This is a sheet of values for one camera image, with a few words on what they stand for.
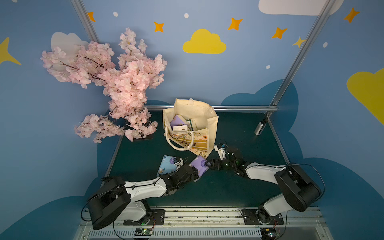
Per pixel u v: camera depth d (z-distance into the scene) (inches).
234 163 28.3
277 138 44.1
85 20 28.4
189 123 38.7
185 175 25.6
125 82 23.3
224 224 29.2
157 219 28.9
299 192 17.6
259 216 26.5
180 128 33.3
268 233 28.1
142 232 27.9
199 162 34.8
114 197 18.3
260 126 40.0
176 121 38.6
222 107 47.1
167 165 34.4
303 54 33.8
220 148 32.4
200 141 34.2
